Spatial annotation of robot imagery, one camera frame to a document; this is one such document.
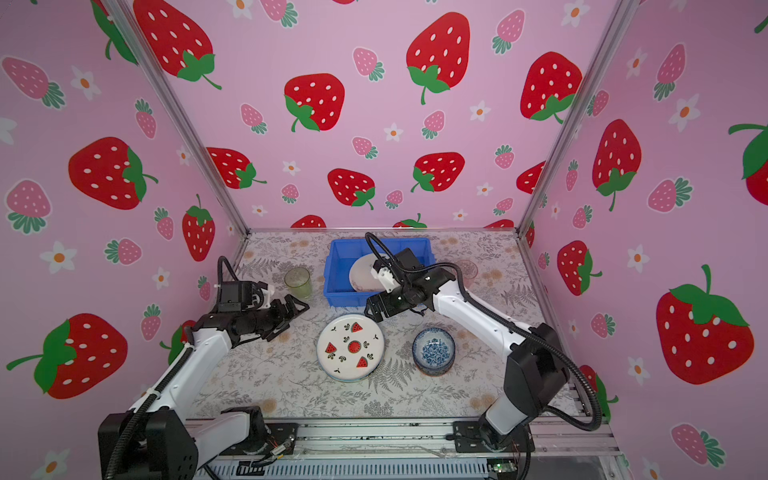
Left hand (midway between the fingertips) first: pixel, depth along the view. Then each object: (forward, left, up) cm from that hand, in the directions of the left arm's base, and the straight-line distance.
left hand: (299, 313), depth 83 cm
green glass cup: (+20, +8, -12) cm, 24 cm away
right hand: (0, -22, +3) cm, 23 cm away
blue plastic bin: (+31, -7, -10) cm, 34 cm away
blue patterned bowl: (-8, -38, -6) cm, 40 cm away
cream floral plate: (+21, -15, -10) cm, 28 cm away
